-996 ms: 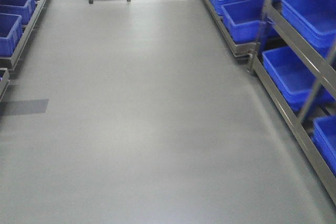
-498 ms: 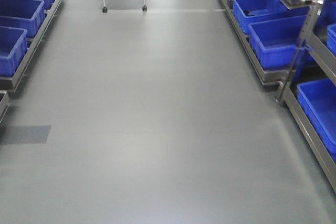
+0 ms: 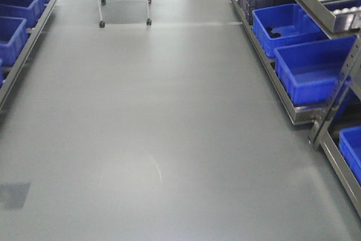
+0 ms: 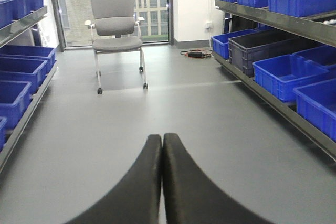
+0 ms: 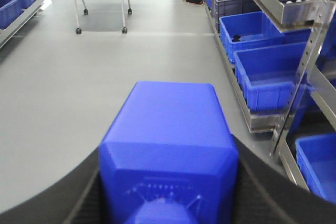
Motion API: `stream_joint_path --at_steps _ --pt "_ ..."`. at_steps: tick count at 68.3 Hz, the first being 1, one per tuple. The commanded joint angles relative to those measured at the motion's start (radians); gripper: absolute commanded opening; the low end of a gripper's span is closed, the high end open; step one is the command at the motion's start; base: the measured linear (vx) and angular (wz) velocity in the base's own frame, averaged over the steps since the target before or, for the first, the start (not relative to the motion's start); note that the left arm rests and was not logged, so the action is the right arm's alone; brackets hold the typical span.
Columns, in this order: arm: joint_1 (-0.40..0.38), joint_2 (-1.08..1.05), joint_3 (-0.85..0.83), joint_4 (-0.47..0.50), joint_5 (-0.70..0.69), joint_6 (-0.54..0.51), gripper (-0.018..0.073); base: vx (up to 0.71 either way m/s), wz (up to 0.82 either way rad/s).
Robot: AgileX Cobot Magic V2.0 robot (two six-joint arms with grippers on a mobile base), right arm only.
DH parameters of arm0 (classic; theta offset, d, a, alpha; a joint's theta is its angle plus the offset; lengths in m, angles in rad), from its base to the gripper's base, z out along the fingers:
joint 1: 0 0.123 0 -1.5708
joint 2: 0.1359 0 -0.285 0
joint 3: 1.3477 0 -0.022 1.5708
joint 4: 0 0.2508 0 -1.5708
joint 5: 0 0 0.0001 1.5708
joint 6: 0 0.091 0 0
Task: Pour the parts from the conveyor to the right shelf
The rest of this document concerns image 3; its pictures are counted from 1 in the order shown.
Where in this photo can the black round part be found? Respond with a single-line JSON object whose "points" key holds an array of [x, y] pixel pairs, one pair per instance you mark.
{"points": [[275, 35]]}

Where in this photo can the low steel rack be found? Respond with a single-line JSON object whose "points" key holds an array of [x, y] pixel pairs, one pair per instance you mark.
{"points": [[17, 71]]}

